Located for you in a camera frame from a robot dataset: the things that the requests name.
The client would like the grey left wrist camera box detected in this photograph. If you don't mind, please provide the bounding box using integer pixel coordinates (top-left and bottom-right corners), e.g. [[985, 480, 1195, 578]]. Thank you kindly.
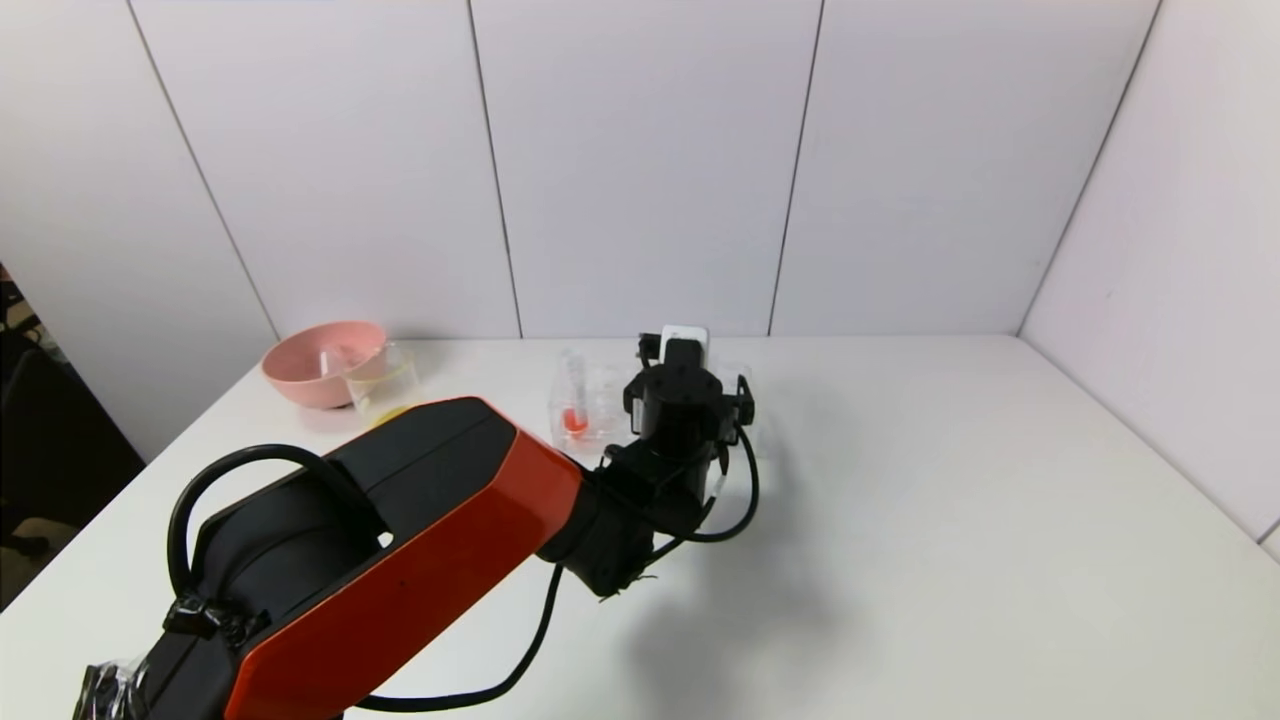
[[660, 324, 710, 365]]

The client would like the clear glass beaker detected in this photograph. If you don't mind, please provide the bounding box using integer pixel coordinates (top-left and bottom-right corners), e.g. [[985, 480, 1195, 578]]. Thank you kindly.
[[343, 343, 421, 429]]

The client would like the black chair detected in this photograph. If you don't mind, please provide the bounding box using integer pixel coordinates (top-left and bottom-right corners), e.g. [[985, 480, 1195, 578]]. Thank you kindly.
[[0, 265, 147, 613]]

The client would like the pink bowl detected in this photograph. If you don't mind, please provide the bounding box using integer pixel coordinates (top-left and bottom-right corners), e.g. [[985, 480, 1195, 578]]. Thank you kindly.
[[262, 321, 390, 411]]

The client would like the thin black camera cable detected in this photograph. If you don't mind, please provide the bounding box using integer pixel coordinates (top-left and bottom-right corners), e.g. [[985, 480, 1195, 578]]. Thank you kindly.
[[650, 425, 761, 561]]

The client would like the test tube with red pigment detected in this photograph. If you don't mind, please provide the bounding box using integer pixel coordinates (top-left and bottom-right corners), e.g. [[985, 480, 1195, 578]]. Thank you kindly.
[[560, 348, 592, 439]]

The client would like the clear acrylic test tube rack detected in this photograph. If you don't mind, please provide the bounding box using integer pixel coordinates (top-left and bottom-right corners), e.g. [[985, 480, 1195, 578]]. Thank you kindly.
[[548, 358, 773, 460]]

